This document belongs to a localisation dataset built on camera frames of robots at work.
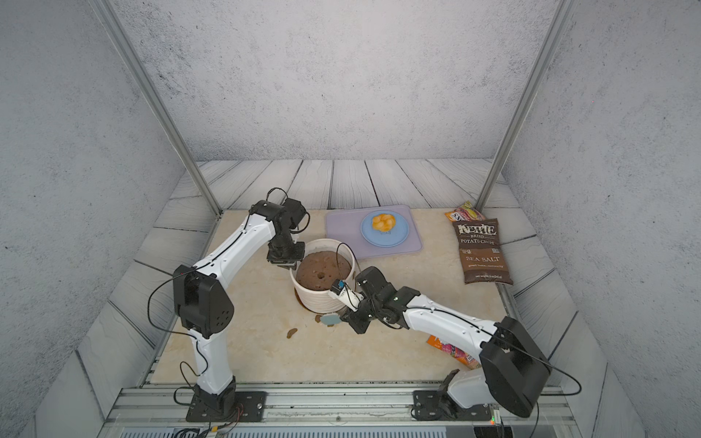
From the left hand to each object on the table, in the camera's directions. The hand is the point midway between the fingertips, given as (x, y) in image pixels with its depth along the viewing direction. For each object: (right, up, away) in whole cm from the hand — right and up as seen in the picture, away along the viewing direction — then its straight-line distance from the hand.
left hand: (301, 267), depth 86 cm
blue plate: (+28, +8, +23) cm, 37 cm away
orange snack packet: (+63, +19, +30) cm, 72 cm away
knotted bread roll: (+28, +15, +27) cm, 41 cm away
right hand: (+14, -14, -7) cm, 21 cm away
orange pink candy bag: (+46, -24, -6) cm, 52 cm away
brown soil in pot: (+5, -1, +3) cm, 6 cm away
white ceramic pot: (+5, -9, -6) cm, 12 cm away
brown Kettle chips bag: (+64, +3, +18) cm, 67 cm away
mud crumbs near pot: (+5, -17, +2) cm, 18 cm away
